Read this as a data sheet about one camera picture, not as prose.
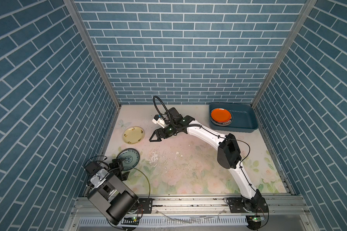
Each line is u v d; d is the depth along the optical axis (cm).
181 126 67
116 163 76
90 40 83
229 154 56
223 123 106
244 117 112
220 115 111
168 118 72
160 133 75
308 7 71
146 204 74
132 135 104
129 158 91
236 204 74
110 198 45
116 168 75
